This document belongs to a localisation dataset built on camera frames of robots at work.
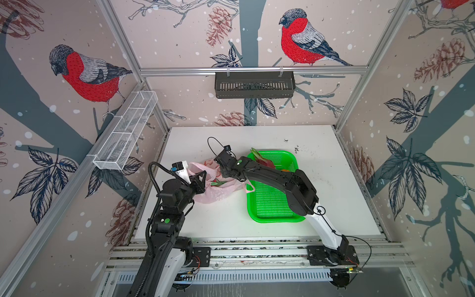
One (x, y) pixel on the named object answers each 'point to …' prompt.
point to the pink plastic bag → (211, 193)
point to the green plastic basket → (268, 203)
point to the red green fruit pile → (215, 183)
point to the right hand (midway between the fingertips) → (230, 165)
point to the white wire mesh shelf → (125, 130)
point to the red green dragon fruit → (261, 160)
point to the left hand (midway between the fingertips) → (207, 169)
